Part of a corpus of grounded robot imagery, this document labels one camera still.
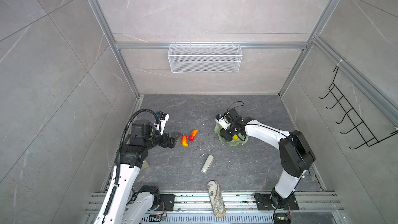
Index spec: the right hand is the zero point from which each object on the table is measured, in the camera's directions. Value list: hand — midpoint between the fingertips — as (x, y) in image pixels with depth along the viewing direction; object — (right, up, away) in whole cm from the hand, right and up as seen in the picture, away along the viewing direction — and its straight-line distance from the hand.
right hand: (224, 130), depth 94 cm
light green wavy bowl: (+5, -7, -3) cm, 9 cm away
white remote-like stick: (-11, -16, -12) cm, 23 cm away
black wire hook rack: (+54, +12, -25) cm, 61 cm away
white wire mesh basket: (-12, +47, +7) cm, 49 cm away
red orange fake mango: (-20, -3, +1) cm, 20 cm away
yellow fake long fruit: (+4, -2, -11) cm, 12 cm away
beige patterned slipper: (-8, -26, -19) cm, 33 cm away
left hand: (-29, +5, -22) cm, 37 cm away
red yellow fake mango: (-25, -6, -1) cm, 25 cm away
